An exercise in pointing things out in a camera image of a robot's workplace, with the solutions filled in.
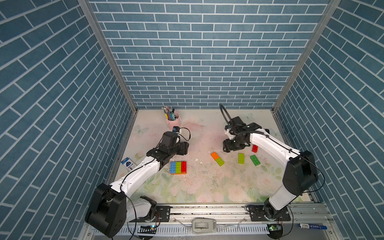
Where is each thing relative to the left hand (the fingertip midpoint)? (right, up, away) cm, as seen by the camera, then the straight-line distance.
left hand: (188, 144), depth 84 cm
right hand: (+25, -3, +2) cm, 25 cm away
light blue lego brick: (-9, -14, +2) cm, 17 cm away
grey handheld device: (+8, -36, -15) cm, 40 cm away
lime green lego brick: (-6, -14, +2) cm, 15 cm away
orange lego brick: (+16, -8, +9) cm, 20 cm away
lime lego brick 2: (+33, -10, +9) cm, 36 cm away
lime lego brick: (+19, -12, +7) cm, 23 cm away
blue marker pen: (+56, -36, -15) cm, 68 cm away
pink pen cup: (-11, +14, +17) cm, 24 cm away
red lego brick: (-3, -14, +2) cm, 14 cm away
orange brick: (-6, -17, +1) cm, 18 cm away
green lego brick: (+41, -11, +7) cm, 43 cm away
